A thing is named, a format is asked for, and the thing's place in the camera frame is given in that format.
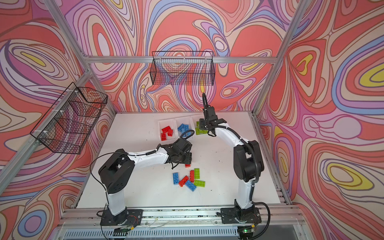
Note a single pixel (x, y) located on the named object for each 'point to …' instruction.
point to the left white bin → (163, 123)
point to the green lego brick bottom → (198, 183)
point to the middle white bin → (178, 121)
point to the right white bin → (194, 118)
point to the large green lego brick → (197, 173)
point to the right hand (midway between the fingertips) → (206, 125)
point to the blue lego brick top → (182, 128)
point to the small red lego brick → (170, 132)
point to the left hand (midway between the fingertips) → (192, 158)
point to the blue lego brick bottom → (190, 185)
